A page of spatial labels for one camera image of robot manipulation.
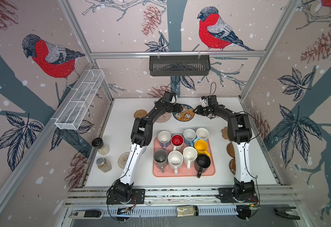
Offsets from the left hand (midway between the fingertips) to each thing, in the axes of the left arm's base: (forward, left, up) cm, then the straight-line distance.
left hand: (182, 106), depth 106 cm
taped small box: (-65, +1, -2) cm, 65 cm away
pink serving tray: (-46, +2, -5) cm, 46 cm away
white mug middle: (-38, -3, 0) cm, 38 cm away
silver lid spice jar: (-45, +46, +2) cm, 65 cm away
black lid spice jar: (-33, +52, +3) cm, 62 cm away
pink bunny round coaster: (-6, +13, -6) cm, 16 cm away
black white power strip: (-66, +49, -6) cm, 83 cm away
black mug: (-42, -10, -4) cm, 43 cm away
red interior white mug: (-28, +5, -5) cm, 28 cm away
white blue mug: (-24, -12, 0) cm, 27 cm away
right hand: (0, -10, -6) cm, 11 cm away
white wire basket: (-15, +61, +24) cm, 67 cm away
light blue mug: (-25, -4, -1) cm, 25 cm away
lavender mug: (-25, +13, -4) cm, 29 cm away
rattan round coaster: (-2, +33, -7) cm, 34 cm away
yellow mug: (-31, -11, -5) cm, 33 cm away
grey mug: (-39, +15, -6) cm, 42 cm away
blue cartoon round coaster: (-2, -5, -7) cm, 9 cm away
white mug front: (-39, +6, -6) cm, 40 cm away
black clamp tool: (-65, -49, -5) cm, 82 cm away
